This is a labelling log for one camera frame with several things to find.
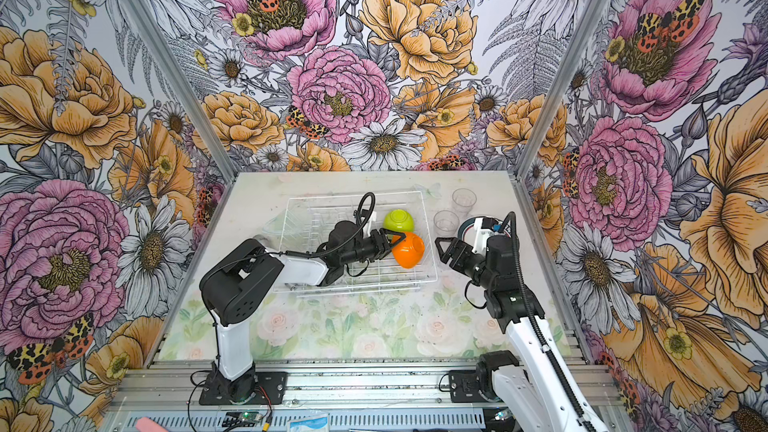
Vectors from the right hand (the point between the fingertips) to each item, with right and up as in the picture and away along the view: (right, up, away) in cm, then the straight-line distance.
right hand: (443, 254), depth 77 cm
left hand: (-9, +1, +11) cm, 15 cm away
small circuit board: (-48, -38, -6) cm, 62 cm away
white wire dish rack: (-42, +6, +28) cm, 51 cm away
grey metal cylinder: (-55, 0, +22) cm, 59 cm away
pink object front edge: (-70, -38, -7) cm, 80 cm away
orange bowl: (-8, -1, +10) cm, 13 cm away
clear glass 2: (+5, +6, +26) cm, 27 cm away
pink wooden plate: (+12, +3, +24) cm, 27 cm away
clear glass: (+12, +14, +31) cm, 36 cm away
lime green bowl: (-11, +7, +23) cm, 26 cm away
